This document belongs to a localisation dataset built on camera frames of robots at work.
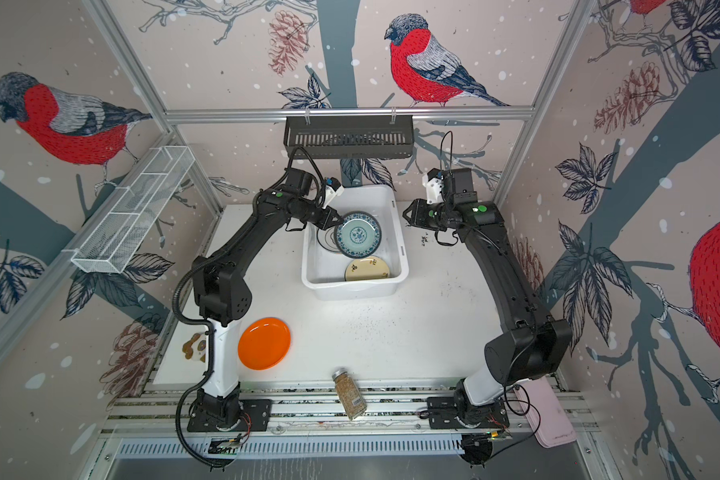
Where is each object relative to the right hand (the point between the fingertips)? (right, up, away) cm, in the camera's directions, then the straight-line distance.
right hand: (404, 216), depth 77 cm
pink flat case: (+33, -49, -8) cm, 60 cm away
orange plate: (-40, -37, +8) cm, 55 cm away
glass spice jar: (-14, -45, -5) cm, 47 cm away
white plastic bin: (-25, -18, +23) cm, 39 cm away
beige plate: (-9, -16, +23) cm, 30 cm away
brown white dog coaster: (-59, -37, +5) cm, 69 cm away
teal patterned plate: (-13, -5, +14) cm, 20 cm away
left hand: (-18, 0, +12) cm, 22 cm away
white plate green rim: (-25, -7, +31) cm, 41 cm away
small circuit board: (-45, -57, -6) cm, 73 cm away
